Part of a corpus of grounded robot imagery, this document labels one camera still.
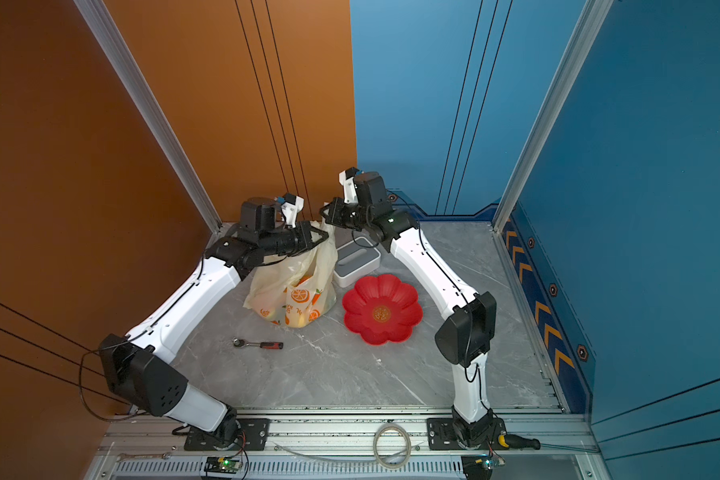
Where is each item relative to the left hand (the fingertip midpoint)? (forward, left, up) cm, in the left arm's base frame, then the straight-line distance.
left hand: (330, 232), depth 75 cm
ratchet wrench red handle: (-17, +28, -30) cm, 45 cm away
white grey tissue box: (+13, -5, -28) cm, 31 cm away
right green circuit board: (-45, -37, -33) cm, 67 cm away
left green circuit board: (-46, +25, -34) cm, 62 cm away
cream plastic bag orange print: (-9, +9, -14) cm, 19 cm away
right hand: (+5, +3, +3) cm, 6 cm away
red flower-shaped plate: (-5, -14, -31) cm, 34 cm away
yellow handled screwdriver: (-41, -46, -29) cm, 68 cm away
